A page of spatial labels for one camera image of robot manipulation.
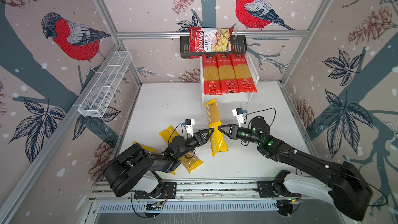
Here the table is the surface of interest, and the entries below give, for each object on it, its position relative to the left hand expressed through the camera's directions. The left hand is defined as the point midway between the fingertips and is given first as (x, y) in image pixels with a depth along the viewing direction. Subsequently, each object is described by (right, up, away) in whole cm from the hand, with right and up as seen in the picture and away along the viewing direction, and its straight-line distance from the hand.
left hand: (212, 133), depth 73 cm
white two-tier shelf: (+21, +18, +20) cm, 33 cm away
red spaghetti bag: (0, +29, +3) cm, 29 cm away
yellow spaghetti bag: (+3, -5, -3) cm, 6 cm away
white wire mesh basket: (-54, +17, -2) cm, 57 cm away
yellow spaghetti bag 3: (-34, -13, +14) cm, 39 cm away
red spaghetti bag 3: (+15, +26, -1) cm, 30 cm away
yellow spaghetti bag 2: (-11, -17, +6) cm, 21 cm away
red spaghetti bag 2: (+7, +24, -2) cm, 25 cm away
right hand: (+1, +1, -2) cm, 3 cm away
